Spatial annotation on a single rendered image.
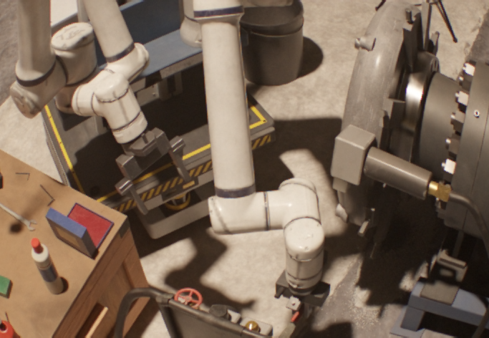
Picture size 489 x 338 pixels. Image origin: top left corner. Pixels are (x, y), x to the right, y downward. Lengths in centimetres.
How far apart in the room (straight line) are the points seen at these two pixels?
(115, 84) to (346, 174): 60
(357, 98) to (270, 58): 118
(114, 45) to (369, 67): 66
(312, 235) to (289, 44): 146
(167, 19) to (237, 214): 87
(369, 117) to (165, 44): 78
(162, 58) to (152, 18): 16
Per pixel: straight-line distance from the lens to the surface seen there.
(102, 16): 199
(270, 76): 330
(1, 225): 248
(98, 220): 238
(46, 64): 216
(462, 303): 244
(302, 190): 195
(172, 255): 285
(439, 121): 225
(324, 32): 364
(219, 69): 184
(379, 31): 214
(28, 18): 199
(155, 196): 266
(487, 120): 212
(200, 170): 268
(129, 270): 250
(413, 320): 257
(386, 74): 208
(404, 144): 223
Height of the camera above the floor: 230
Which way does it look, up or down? 49 degrees down
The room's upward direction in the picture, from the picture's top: 6 degrees counter-clockwise
